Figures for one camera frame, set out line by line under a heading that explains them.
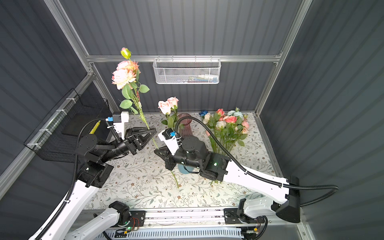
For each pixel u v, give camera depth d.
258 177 0.42
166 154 0.53
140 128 0.52
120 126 0.48
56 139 0.68
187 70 1.24
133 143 0.49
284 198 0.39
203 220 0.74
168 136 0.49
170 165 0.54
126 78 0.44
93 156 0.44
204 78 0.91
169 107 0.62
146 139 0.55
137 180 0.87
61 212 0.40
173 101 0.67
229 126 1.04
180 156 0.51
